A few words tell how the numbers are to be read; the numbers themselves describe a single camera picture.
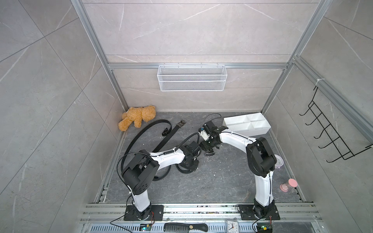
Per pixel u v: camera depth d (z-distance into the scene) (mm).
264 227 712
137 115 1070
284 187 803
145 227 709
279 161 901
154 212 735
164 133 1032
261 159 527
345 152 582
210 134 767
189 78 1005
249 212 733
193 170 832
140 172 465
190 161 753
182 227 700
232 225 686
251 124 1042
